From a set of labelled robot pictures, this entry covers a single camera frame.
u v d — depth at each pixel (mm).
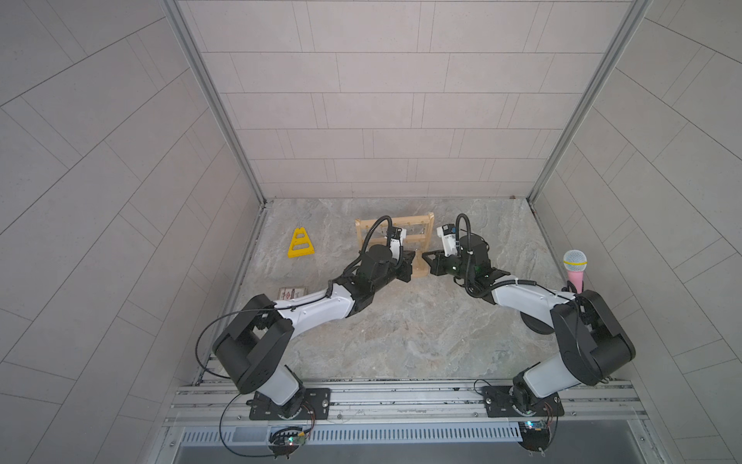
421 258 853
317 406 707
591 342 438
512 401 708
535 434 695
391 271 700
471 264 671
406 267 717
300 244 1024
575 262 678
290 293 888
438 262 771
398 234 709
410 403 728
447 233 775
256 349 423
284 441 654
